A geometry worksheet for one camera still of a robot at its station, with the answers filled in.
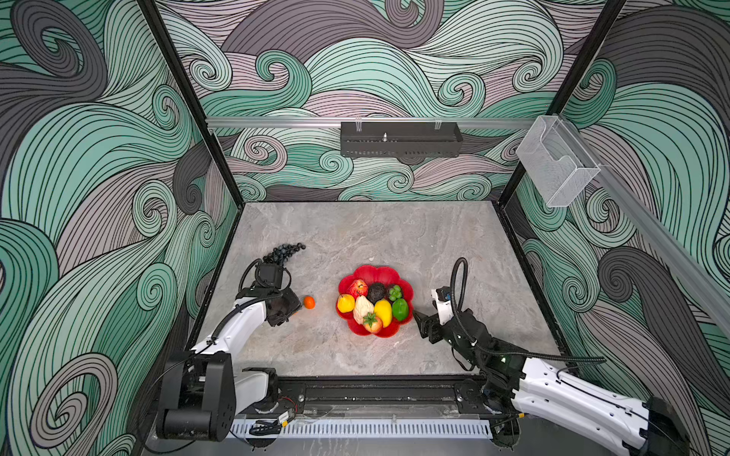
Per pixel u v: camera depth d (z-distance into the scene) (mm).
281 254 979
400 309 833
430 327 684
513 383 549
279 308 724
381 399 744
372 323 778
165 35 748
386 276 951
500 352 561
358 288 877
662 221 608
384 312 836
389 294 875
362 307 833
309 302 892
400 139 957
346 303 832
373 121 949
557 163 776
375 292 882
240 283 773
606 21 725
